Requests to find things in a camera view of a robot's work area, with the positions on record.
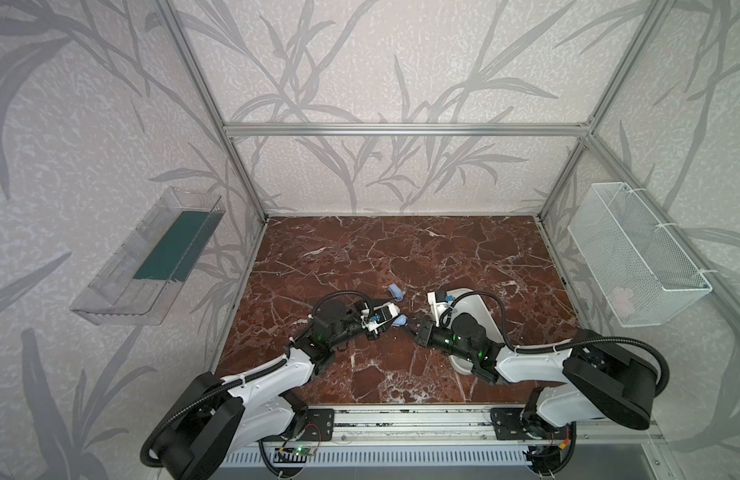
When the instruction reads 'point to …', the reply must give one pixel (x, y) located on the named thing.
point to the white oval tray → (470, 302)
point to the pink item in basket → (622, 301)
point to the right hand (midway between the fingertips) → (402, 315)
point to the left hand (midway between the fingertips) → (398, 297)
